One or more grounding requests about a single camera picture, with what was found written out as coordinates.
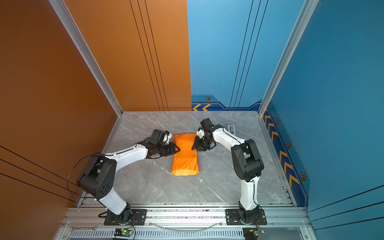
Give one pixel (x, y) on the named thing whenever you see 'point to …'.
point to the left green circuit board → (123, 232)
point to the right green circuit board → (251, 233)
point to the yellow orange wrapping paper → (185, 162)
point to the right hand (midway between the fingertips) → (192, 148)
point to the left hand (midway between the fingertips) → (179, 149)
